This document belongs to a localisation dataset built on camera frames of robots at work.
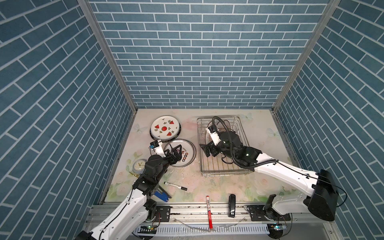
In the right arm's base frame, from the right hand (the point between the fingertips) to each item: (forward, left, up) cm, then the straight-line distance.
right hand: (206, 138), depth 76 cm
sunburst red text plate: (+15, -13, -7) cm, 21 cm away
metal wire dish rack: (-6, -6, -20) cm, 22 cm away
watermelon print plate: (+20, +30, -19) cm, 41 cm away
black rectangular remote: (-26, -15, -20) cm, 36 cm away
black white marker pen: (-18, +16, -23) cm, 33 cm away
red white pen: (-33, -4, -22) cm, 40 cm away
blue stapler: (-24, +21, -22) cm, 39 cm away
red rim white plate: (+4, +11, -22) cm, 25 cm away
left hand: (-4, +15, -6) cm, 16 cm away
